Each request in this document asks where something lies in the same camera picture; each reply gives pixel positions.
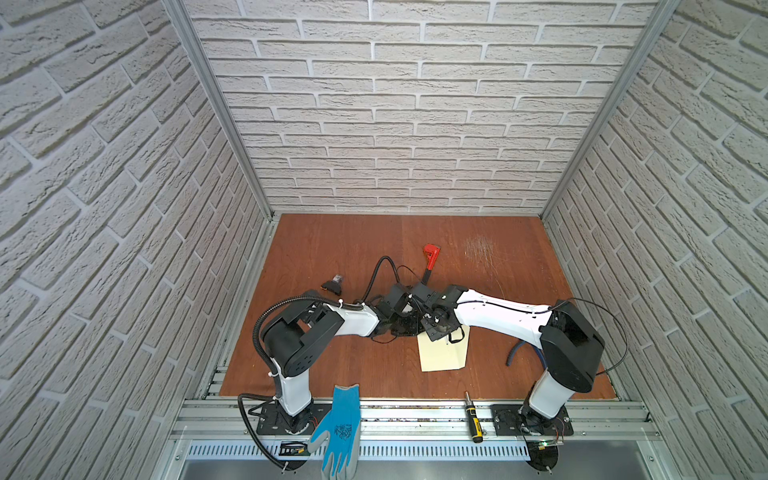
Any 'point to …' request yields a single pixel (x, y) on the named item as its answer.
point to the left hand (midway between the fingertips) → (429, 326)
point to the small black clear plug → (333, 285)
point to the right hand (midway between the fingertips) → (440, 325)
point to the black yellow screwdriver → (474, 422)
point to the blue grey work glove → (341, 429)
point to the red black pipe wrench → (432, 252)
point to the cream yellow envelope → (443, 355)
